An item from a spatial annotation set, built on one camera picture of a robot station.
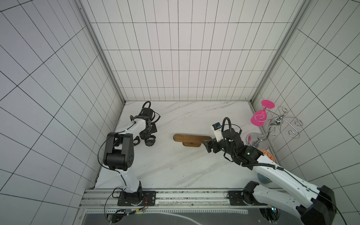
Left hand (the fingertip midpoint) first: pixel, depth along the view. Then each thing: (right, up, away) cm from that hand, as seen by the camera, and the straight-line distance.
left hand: (148, 133), depth 95 cm
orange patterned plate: (+77, -12, -10) cm, 79 cm away
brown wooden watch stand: (+29, -4, -8) cm, 30 cm away
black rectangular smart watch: (-8, -5, 0) cm, 10 cm away
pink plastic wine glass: (+66, +11, -19) cm, 70 cm away
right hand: (+39, +1, -17) cm, 42 cm away
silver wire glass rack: (+76, -4, -6) cm, 76 cm away
